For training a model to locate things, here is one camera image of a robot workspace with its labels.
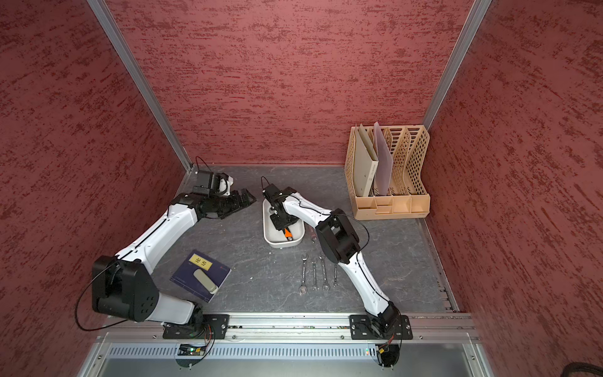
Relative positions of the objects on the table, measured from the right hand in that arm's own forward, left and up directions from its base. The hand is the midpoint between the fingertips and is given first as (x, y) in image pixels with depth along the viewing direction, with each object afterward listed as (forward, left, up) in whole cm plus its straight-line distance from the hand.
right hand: (286, 227), depth 98 cm
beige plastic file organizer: (+8, -54, +8) cm, 55 cm away
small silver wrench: (-25, -12, 0) cm, 28 cm away
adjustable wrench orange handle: (-4, -1, +1) cm, 5 cm away
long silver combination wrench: (-26, -7, +1) cm, 27 cm away
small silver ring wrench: (-21, -20, 0) cm, 29 cm away
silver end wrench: (-25, -16, 0) cm, 29 cm away
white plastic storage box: (-6, +3, 0) cm, 7 cm away
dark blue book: (-21, +36, +2) cm, 42 cm away
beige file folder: (+9, -32, +27) cm, 43 cm away
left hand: (-1, +13, +17) cm, 21 cm away
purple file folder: (+14, -40, +26) cm, 50 cm away
